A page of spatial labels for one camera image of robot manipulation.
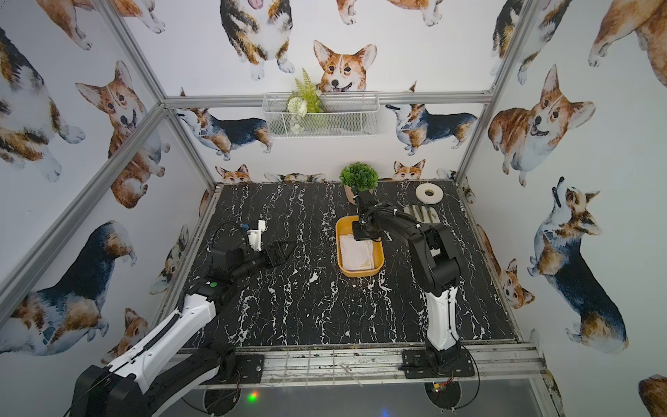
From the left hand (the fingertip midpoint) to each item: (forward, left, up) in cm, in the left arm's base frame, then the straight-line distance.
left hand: (293, 242), depth 78 cm
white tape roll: (+34, -56, -21) cm, 69 cm away
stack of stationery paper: (+4, -19, -17) cm, 26 cm away
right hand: (+12, -20, -14) cm, 27 cm away
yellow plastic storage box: (+18, -15, -18) cm, 29 cm away
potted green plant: (+31, -22, -3) cm, 38 cm away
